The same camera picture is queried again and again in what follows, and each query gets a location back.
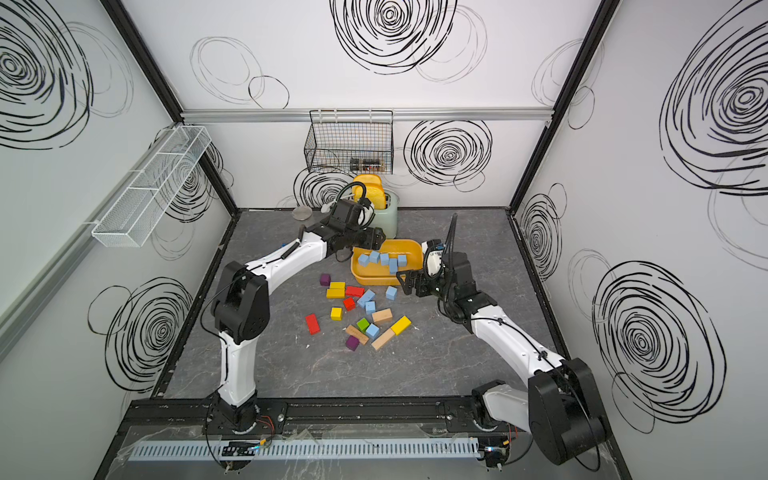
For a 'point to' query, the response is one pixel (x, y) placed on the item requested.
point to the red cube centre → (349, 304)
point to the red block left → (313, 324)
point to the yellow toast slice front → (376, 194)
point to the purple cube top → (325, 279)
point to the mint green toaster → (388, 219)
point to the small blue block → (363, 260)
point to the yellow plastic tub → (376, 274)
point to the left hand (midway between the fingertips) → (376, 235)
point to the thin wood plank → (355, 333)
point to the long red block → (358, 291)
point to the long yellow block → (401, 325)
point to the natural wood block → (382, 317)
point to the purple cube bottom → (352, 342)
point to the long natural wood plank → (389, 333)
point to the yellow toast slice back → (368, 178)
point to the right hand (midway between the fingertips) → (411, 273)
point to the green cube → (363, 325)
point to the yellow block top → (337, 287)
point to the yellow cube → (336, 314)
